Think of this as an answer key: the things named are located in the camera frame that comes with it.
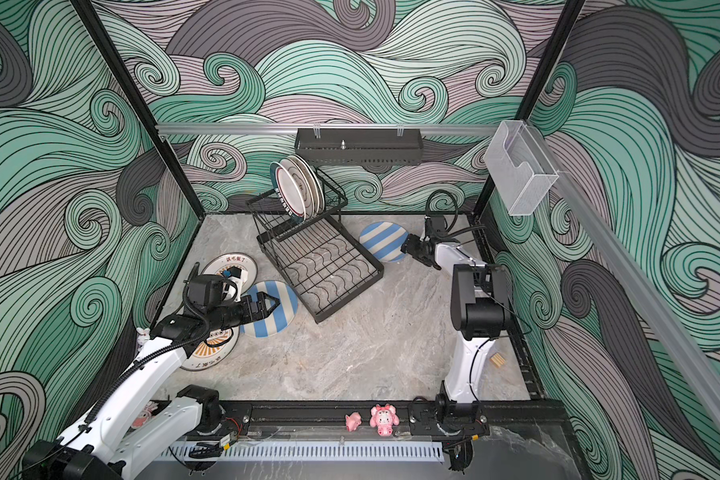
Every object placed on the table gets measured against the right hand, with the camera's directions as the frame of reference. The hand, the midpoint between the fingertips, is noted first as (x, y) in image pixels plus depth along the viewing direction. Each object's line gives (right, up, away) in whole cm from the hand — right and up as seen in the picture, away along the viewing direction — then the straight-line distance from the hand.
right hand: (410, 247), depth 101 cm
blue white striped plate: (-42, -21, -10) cm, 48 cm away
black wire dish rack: (-31, -5, +2) cm, 31 cm away
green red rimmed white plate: (-41, +18, -9) cm, 45 cm away
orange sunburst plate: (-66, -6, +2) cm, 67 cm away
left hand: (-43, -14, -22) cm, 50 cm away
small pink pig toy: (-20, -42, -30) cm, 55 cm away
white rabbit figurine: (-77, -23, -22) cm, 84 cm away
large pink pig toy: (-12, -41, -30) cm, 52 cm away
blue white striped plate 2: (-8, +3, +10) cm, 13 cm away
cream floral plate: (-30, +19, -20) cm, 41 cm away
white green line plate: (-33, +18, -22) cm, 44 cm away
